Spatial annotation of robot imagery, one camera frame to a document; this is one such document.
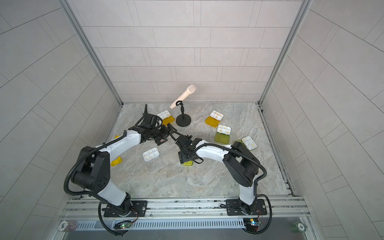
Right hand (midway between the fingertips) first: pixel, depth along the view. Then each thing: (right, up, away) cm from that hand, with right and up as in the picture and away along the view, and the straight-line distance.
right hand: (187, 158), depth 89 cm
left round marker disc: (-50, -20, -28) cm, 60 cm away
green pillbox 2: (+38, +9, +5) cm, 40 cm away
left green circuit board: (-25, -22, -24) cm, 42 cm away
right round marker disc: (+50, -21, -27) cm, 60 cm away
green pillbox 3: (+1, -2, -6) cm, 6 cm away
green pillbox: (+23, +13, +10) cm, 28 cm away
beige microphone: (+2, +40, -5) cm, 41 cm away
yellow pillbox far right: (+18, +23, +17) cm, 33 cm away
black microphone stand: (-5, +22, +17) cm, 28 cm away
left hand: (-7, +15, -1) cm, 17 cm away
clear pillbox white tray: (-22, +2, 0) cm, 22 cm away
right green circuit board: (+30, -24, -20) cm, 43 cm away
